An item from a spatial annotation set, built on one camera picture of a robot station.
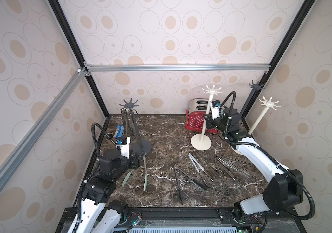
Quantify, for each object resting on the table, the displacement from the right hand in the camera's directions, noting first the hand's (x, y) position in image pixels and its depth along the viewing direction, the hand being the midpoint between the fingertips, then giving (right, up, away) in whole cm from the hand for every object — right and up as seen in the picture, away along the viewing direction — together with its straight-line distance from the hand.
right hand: (212, 112), depth 81 cm
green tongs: (-39, -37, +8) cm, 54 cm away
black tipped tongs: (-20, -34, +8) cm, 40 cm away
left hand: (-37, -19, -12) cm, 44 cm away
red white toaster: (-7, -2, +19) cm, 20 cm away
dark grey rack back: (+36, +20, +18) cm, 45 cm away
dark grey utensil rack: (-44, -20, +17) cm, 51 cm away
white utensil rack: (-3, -18, +14) cm, 23 cm away
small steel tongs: (-10, -27, +13) cm, 32 cm away
